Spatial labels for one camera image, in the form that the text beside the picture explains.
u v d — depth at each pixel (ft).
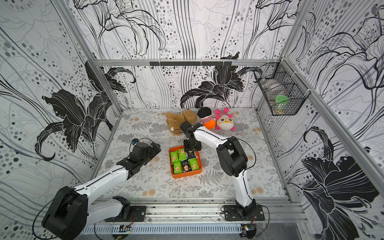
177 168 2.82
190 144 2.62
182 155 2.97
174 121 3.25
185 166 2.82
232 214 2.35
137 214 2.39
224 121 3.34
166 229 2.51
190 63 3.03
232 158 1.72
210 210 2.44
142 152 2.19
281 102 2.32
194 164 2.87
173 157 2.96
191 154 2.97
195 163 2.89
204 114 3.49
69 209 1.45
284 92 2.62
